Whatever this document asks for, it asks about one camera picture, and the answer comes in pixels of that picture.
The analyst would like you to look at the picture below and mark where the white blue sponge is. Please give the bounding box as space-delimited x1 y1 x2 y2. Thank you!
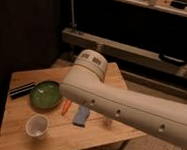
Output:
72 105 90 127

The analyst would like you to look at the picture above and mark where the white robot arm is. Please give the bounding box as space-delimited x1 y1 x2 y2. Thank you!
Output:
59 50 187 150

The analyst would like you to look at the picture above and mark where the white ceramic cup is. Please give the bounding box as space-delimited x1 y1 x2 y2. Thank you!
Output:
25 114 49 139

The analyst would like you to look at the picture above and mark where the orange carrot toy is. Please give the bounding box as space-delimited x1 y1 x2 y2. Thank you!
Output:
61 100 72 116

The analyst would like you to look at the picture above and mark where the small beige knob object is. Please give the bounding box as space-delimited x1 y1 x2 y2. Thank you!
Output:
103 117 112 126

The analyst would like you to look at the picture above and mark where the green round plate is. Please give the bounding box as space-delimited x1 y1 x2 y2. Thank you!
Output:
29 81 62 110

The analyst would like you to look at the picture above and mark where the wooden table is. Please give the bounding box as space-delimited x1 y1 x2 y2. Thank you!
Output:
0 50 156 150

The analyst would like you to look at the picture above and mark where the black white striped block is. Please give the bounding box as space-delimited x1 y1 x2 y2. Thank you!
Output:
9 82 36 99

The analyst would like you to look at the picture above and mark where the metal stand pole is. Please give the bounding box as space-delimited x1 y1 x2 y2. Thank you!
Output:
70 0 82 35

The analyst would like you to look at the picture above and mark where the long grey case with handle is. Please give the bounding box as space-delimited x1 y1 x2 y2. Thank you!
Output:
62 28 187 79

